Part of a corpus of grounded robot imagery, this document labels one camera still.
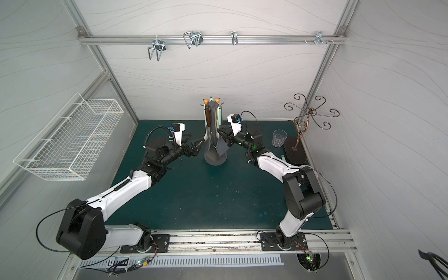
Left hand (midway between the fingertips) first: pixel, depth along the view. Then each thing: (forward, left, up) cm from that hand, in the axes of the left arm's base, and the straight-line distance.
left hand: (197, 137), depth 77 cm
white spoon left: (+10, -2, -12) cm, 15 cm away
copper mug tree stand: (+40, -65, -29) cm, 82 cm away
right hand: (+6, -9, 0) cm, 11 cm away
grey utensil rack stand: (+1, -9, -20) cm, 22 cm away
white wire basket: (-9, +50, +4) cm, 51 cm away
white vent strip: (-42, -21, -28) cm, 55 cm away
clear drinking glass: (+21, -45, -23) cm, 55 cm away
